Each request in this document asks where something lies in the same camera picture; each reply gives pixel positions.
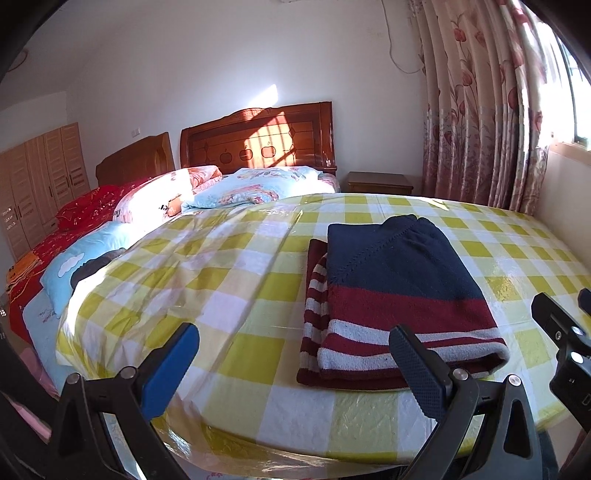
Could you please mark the yellow checkered tablecloth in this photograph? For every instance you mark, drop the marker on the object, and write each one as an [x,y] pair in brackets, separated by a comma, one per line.
[231,277]

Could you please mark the orange packet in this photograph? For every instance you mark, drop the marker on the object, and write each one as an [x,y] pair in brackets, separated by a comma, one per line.
[23,267]

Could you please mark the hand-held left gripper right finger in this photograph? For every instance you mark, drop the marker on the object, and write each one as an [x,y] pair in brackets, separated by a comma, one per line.
[418,369]

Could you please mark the light blue cloud blanket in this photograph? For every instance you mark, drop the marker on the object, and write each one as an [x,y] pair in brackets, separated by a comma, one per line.
[74,267]

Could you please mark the light wooden wardrobe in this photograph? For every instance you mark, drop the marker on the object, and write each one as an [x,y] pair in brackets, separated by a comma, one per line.
[41,184]

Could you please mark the striped knit sweater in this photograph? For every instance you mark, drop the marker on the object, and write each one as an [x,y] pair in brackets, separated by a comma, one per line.
[392,277]

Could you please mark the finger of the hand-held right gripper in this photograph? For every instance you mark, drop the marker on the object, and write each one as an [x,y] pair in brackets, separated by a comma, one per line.
[586,302]
[549,316]

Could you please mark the small plain wooden headboard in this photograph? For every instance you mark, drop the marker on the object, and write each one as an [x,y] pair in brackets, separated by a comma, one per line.
[134,159]

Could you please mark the window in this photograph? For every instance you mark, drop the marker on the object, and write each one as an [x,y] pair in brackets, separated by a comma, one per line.
[579,92]

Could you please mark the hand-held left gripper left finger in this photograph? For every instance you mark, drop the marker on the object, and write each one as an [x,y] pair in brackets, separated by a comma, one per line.
[168,374]

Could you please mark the wooden nightstand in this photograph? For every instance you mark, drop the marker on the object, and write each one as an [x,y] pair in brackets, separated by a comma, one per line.
[381,182]

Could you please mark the light blue floral quilt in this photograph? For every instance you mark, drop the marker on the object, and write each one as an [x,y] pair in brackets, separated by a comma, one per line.
[249,189]

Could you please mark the large carved wooden headboard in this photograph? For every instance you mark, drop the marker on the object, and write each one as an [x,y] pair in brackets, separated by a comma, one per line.
[300,134]

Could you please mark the pink floral pillow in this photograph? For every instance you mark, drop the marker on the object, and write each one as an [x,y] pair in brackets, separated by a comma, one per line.
[147,198]

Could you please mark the red bed sheet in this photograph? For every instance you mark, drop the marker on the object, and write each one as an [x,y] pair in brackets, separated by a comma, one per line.
[87,205]

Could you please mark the pink floral curtain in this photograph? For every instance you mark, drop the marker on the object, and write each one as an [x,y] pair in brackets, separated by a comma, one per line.
[480,115]

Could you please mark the floral bed sheet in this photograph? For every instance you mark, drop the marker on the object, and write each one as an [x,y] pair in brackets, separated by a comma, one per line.
[330,182]

